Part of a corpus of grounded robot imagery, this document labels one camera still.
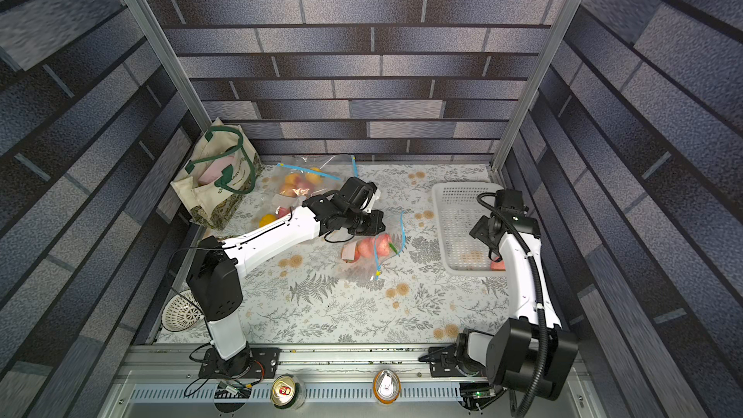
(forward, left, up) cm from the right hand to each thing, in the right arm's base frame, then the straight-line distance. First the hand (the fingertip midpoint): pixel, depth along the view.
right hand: (491, 239), depth 81 cm
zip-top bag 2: (-3, +36, -15) cm, 39 cm away
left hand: (+2, +30, +3) cm, 30 cm away
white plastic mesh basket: (+21, +4, -15) cm, 26 cm away
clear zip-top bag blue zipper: (+32, +64, -9) cm, 72 cm away
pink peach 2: (-1, +31, -2) cm, 31 cm away
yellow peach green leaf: (+31, +59, -9) cm, 67 cm away
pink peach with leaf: (+25, +61, -8) cm, 67 cm away
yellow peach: (+29, +67, -8) cm, 74 cm away
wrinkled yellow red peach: (-1, +39, -8) cm, 40 cm away
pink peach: (+15, +67, -9) cm, 69 cm away
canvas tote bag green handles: (+24, +87, +3) cm, 91 cm away
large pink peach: (0, +37, -6) cm, 37 cm away
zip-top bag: (+18, +67, -7) cm, 69 cm away
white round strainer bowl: (-18, +89, -12) cm, 92 cm away
